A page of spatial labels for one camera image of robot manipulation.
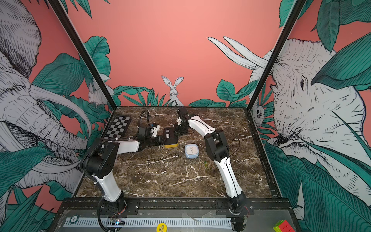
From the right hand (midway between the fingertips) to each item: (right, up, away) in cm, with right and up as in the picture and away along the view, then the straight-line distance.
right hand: (173, 132), depth 98 cm
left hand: (-4, -3, -1) cm, 5 cm away
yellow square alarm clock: (-2, -6, 0) cm, 6 cm away
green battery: (+22, -20, -9) cm, 31 cm away
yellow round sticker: (-2, -43, -30) cm, 53 cm away
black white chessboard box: (-42, +3, +5) cm, 42 cm away
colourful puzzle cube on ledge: (+56, -41, -32) cm, 77 cm away
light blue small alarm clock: (+13, -12, -6) cm, 18 cm away
